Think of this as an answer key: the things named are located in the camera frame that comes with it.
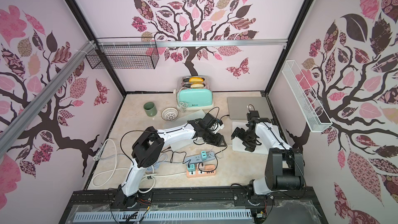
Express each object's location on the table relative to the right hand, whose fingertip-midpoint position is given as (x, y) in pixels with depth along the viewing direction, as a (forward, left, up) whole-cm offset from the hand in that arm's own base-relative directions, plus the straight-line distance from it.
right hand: (237, 144), depth 85 cm
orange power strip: (-13, +17, -3) cm, 21 cm away
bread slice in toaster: (+42, +24, +13) cm, 50 cm away
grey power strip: (-6, +23, -4) cm, 24 cm away
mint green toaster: (+33, +25, +9) cm, 42 cm away
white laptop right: (+2, -2, -6) cm, 7 cm away
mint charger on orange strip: (-13, +25, +1) cm, 28 cm away
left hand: (0, +9, -2) cm, 10 cm away
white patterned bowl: (+27, +43, -5) cm, 51 cm away
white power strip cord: (-11, +62, -5) cm, 63 cm away
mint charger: (-6, +19, 0) cm, 20 cm away
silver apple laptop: (+32, -7, -7) cm, 34 cm away
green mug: (+28, +55, 0) cm, 62 cm away
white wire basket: (+9, -36, +19) cm, 41 cm away
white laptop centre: (+3, +29, -6) cm, 30 cm away
